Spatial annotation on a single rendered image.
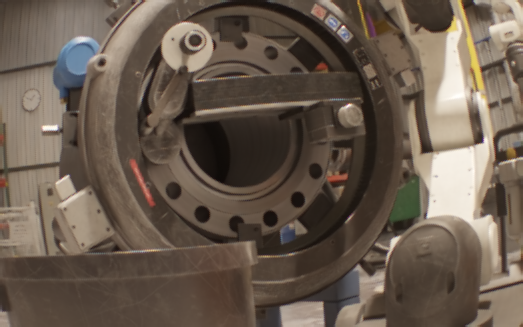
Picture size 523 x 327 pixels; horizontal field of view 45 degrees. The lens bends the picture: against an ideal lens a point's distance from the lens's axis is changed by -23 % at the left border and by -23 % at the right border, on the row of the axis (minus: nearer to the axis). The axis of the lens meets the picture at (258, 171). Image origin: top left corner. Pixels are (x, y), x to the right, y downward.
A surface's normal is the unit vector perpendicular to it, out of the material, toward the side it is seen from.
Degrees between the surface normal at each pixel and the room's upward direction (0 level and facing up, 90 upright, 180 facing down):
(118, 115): 90
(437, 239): 62
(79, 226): 90
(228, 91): 90
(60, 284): 93
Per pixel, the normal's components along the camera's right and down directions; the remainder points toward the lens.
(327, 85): 0.44, -0.13
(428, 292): -0.34, -0.10
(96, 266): 0.14, -0.10
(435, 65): -0.39, -0.58
